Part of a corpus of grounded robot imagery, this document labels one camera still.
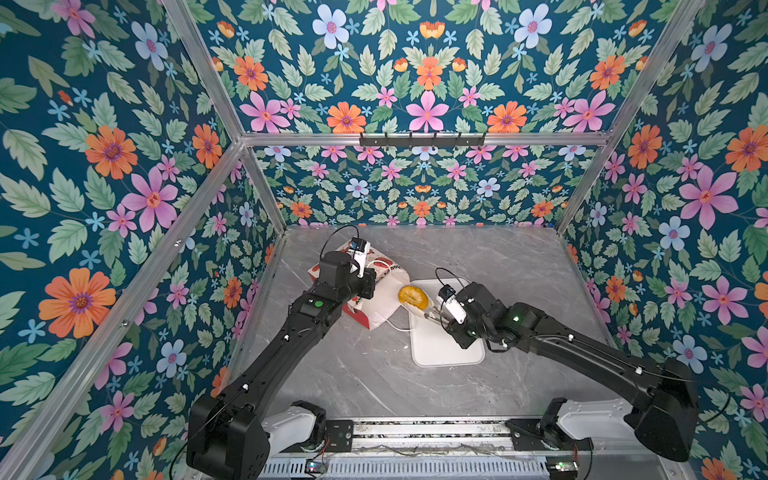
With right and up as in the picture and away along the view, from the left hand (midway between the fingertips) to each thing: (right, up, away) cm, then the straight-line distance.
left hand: (377, 263), depth 78 cm
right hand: (+19, -16, +1) cm, 25 cm away
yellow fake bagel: (+10, -10, +11) cm, 18 cm away
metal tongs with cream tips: (+16, -15, +4) cm, 22 cm away
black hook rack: (+12, +38, +15) cm, 43 cm away
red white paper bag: (+1, -13, +15) cm, 19 cm away
